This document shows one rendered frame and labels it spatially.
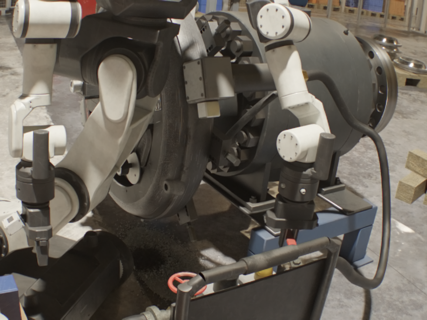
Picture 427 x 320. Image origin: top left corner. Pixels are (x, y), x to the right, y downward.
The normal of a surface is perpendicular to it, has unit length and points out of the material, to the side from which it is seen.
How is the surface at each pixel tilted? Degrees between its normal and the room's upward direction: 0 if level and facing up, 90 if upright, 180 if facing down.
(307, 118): 90
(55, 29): 117
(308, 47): 44
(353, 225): 90
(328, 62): 55
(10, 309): 97
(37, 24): 99
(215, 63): 68
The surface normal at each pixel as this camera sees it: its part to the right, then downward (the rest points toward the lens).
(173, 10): 0.21, 0.95
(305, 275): 0.52, 0.37
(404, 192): -0.69, 0.22
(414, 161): -0.83, 0.14
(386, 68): 0.47, -0.25
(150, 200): -0.57, 0.55
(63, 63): -0.34, 0.66
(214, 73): 0.51, 0.00
